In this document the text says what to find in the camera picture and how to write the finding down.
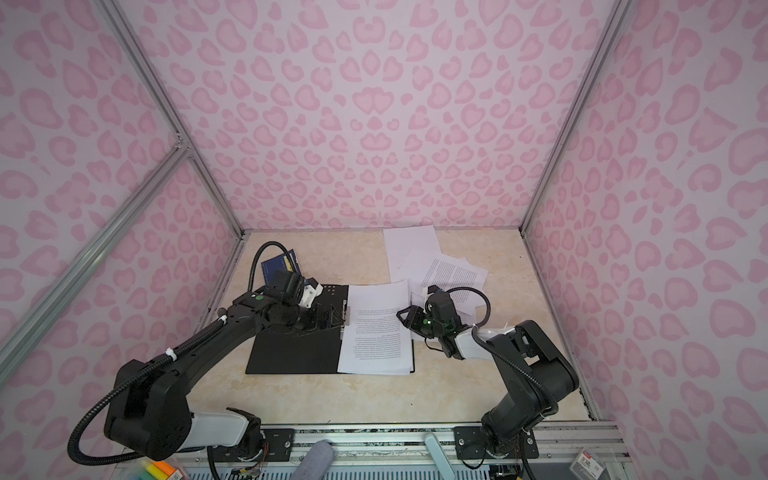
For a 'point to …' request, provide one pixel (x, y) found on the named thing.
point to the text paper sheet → (450, 273)
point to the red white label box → (587, 466)
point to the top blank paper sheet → (409, 251)
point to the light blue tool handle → (442, 465)
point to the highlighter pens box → (158, 470)
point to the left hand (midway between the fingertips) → (332, 320)
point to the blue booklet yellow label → (282, 262)
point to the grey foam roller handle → (316, 463)
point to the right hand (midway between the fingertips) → (401, 314)
